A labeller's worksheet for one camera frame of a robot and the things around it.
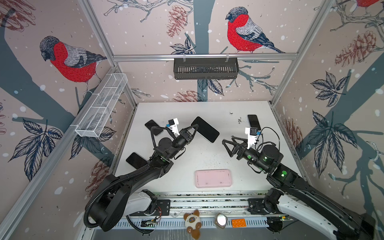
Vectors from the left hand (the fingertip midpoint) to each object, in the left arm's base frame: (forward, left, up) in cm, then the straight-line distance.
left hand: (198, 127), depth 69 cm
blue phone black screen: (+2, -4, -4) cm, 6 cm away
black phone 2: (+25, -41, -28) cm, 56 cm away
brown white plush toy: (-35, +3, -28) cm, 44 cm away
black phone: (+27, +35, -32) cm, 55 cm away
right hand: (-6, -12, -3) cm, 14 cm away
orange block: (-35, -19, -29) cm, 49 cm away
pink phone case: (-14, -9, -29) cm, 34 cm away
